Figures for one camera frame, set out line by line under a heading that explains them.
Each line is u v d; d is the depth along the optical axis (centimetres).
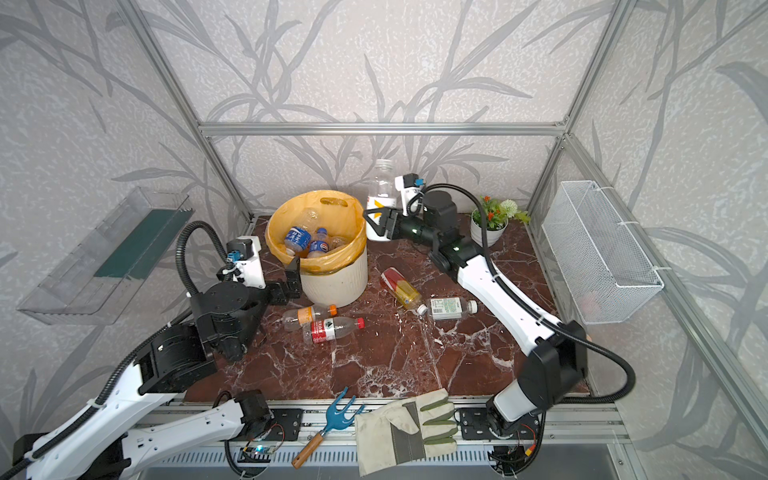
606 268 62
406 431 72
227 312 39
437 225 56
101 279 65
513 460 73
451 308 91
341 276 77
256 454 72
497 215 100
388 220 62
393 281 94
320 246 85
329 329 84
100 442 40
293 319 87
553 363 41
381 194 66
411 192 64
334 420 75
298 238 82
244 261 47
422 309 91
